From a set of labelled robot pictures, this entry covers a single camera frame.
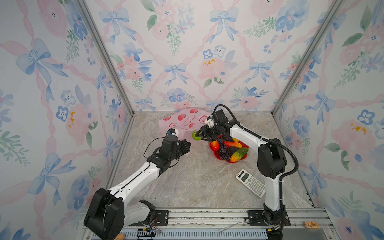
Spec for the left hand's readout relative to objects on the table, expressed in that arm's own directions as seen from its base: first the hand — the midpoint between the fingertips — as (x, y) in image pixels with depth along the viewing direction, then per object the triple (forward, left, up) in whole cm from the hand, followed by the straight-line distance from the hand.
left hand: (192, 142), depth 80 cm
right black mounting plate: (-33, -32, -18) cm, 49 cm away
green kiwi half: (+8, -1, -6) cm, 10 cm away
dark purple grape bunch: (+2, -20, -14) cm, 25 cm away
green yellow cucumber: (-1, -27, -11) cm, 29 cm away
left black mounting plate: (-33, +14, -19) cm, 40 cm away
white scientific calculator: (-15, -33, -17) cm, 41 cm away
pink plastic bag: (+20, +5, -7) cm, 22 cm away
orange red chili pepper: (+9, -23, -15) cm, 29 cm away
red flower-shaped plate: (0, -15, -16) cm, 22 cm away
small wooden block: (-35, -57, -18) cm, 70 cm away
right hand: (+9, -3, -6) cm, 11 cm away
